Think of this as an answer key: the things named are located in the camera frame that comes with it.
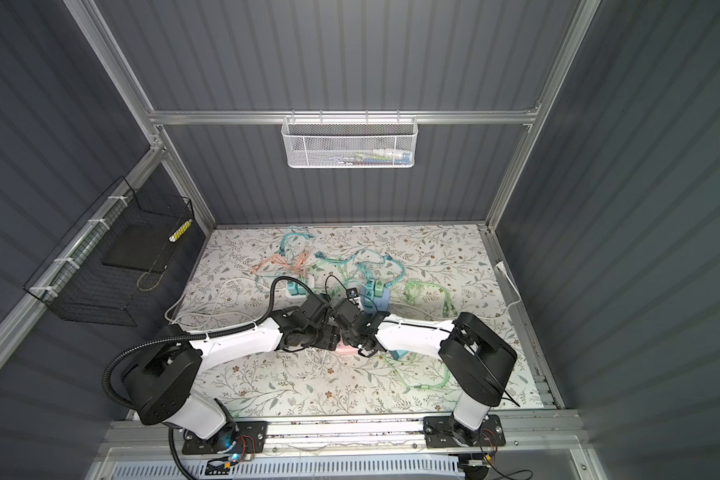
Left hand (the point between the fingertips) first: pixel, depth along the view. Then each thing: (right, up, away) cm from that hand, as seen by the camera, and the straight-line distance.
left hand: (331, 337), depth 88 cm
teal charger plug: (+19, -4, -4) cm, 20 cm away
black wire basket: (-53, +22, -16) cm, 60 cm away
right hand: (+7, +2, +1) cm, 7 cm away
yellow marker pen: (-41, +30, -9) cm, 52 cm away
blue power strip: (+15, +9, +5) cm, 19 cm away
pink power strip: (+5, -1, -9) cm, 10 cm away
